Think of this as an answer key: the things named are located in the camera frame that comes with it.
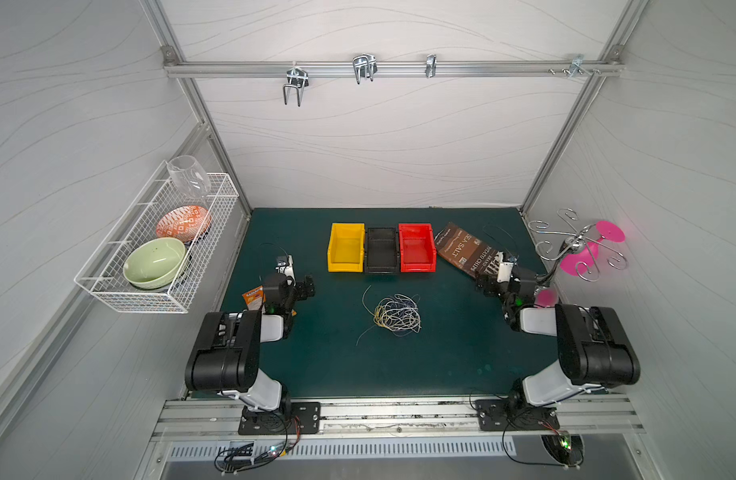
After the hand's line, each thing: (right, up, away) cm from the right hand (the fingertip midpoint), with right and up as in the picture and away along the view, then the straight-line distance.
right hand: (494, 270), depth 95 cm
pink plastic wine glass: (+10, +5, -25) cm, 27 cm away
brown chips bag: (-6, +5, +9) cm, 12 cm away
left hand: (-64, -1, -1) cm, 64 cm away
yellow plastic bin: (-49, +7, +9) cm, 51 cm away
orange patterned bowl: (-85, +14, -24) cm, 89 cm away
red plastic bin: (-22, +6, +18) cm, 30 cm away
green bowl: (-86, +5, -33) cm, 92 cm away
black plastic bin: (-37, +5, +13) cm, 39 cm away
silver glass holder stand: (+11, +10, -22) cm, 27 cm away
